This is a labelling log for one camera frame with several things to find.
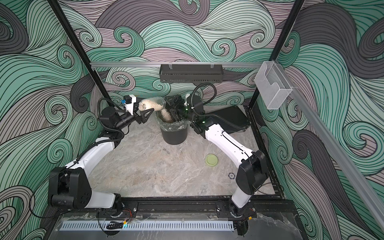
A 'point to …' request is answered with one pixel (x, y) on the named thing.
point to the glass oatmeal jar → (158, 103)
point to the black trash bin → (174, 137)
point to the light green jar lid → (211, 160)
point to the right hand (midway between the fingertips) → (163, 103)
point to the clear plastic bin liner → (173, 126)
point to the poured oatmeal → (166, 115)
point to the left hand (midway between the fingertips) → (148, 103)
